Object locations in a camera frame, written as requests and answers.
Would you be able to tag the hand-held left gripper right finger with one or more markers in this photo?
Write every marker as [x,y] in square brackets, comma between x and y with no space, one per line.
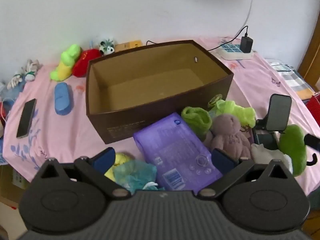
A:
[223,161]

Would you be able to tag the white power strip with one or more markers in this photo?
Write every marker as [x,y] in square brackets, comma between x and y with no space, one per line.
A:
[232,52]

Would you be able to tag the red box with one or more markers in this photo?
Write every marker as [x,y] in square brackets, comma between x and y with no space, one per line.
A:
[315,107]

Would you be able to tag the brown cardboard box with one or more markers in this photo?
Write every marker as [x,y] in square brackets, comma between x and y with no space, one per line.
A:
[120,127]

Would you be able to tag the blue glasses case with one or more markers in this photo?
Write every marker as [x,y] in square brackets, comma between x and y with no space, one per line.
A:
[62,100]

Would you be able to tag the black phone stand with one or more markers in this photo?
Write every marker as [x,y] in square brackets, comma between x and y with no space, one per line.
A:
[278,112]

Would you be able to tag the green plush doll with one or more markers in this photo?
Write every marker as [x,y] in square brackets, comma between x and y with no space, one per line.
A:
[292,145]

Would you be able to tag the small panda plush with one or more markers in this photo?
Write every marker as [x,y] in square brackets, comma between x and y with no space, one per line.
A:
[106,48]

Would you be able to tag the purple wet wipes pack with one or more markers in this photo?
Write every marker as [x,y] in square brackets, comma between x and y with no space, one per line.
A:
[172,145]

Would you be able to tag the dark green knit cloth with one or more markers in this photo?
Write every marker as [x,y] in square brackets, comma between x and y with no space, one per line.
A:
[196,120]

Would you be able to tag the red plush toy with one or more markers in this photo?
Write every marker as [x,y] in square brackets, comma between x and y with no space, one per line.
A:
[83,63]

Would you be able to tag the flat tan cardboard box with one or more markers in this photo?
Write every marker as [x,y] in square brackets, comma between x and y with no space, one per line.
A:
[130,45]

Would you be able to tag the black charger adapter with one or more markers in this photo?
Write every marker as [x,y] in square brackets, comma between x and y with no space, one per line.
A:
[246,44]

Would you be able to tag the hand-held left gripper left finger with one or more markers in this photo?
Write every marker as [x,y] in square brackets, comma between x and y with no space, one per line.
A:
[103,158]

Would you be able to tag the blue cloth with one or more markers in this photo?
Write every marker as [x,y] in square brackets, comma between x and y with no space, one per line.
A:
[12,90]

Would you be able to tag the teal cloth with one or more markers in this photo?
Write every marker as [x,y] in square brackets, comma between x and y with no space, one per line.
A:
[135,172]

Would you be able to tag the folded striped cloth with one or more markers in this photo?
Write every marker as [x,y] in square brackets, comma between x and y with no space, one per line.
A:
[292,80]

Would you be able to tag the lime and yellow plush toy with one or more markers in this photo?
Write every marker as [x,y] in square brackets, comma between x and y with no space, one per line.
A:
[66,60]

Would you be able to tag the black smartphone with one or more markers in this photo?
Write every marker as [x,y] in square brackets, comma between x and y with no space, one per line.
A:
[26,118]

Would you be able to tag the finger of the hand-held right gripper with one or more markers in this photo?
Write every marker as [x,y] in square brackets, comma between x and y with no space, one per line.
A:
[312,142]

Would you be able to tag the lime fluffy cloth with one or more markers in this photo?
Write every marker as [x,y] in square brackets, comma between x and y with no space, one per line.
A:
[240,112]

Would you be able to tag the yellow towel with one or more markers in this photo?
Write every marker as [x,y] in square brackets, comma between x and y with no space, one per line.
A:
[120,158]

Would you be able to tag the large cardboard carton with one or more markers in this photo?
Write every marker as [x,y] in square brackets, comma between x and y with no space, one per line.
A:
[7,185]

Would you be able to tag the mauve teddy bear plush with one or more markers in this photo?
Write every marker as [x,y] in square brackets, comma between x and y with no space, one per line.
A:
[230,135]

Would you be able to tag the wooden furniture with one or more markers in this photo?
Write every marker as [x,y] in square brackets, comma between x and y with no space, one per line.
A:
[311,62]

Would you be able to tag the grey white striped plush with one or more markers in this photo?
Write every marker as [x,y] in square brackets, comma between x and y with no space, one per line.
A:
[30,71]

